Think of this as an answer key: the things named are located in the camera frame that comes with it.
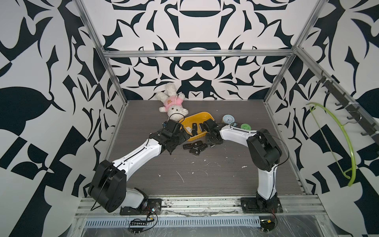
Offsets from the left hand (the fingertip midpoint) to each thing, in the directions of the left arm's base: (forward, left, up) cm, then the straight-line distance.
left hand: (183, 135), depth 86 cm
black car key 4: (-2, -12, -12) cm, 17 cm away
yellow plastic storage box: (+16, -5, -12) cm, 20 cm away
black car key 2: (-1, -3, -11) cm, 12 cm away
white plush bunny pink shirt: (+30, +7, -4) cm, 31 cm away
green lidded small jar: (+10, -42, -8) cm, 43 cm away
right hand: (+5, -18, -12) cm, 22 cm away
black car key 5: (-5, -7, -12) cm, 14 cm away
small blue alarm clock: (+17, -32, -9) cm, 38 cm away
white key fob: (+12, -4, -11) cm, 17 cm away
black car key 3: (+1, -9, -12) cm, 15 cm away
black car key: (+11, -8, -11) cm, 18 cm away
